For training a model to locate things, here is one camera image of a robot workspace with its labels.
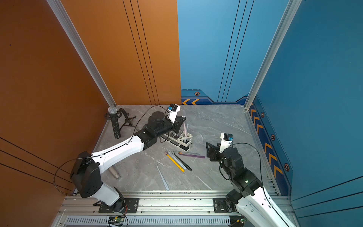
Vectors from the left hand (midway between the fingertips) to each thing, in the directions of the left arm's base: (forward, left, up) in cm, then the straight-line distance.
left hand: (185, 116), depth 77 cm
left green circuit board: (-45, +35, -31) cm, 65 cm away
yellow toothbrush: (-15, +7, -28) cm, 32 cm away
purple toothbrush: (-10, -4, -28) cm, 30 cm away
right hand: (-13, -13, -7) cm, 20 cm away
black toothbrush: (-16, +1, -28) cm, 32 cm away
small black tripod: (+13, +41, -21) cm, 48 cm away
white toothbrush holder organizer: (-6, +3, -17) cm, 18 cm away
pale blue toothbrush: (-27, +12, -28) cm, 41 cm away
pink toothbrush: (-3, 0, -9) cm, 10 cm away
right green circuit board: (-44, -29, -28) cm, 59 cm away
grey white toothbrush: (-15, +4, -28) cm, 32 cm away
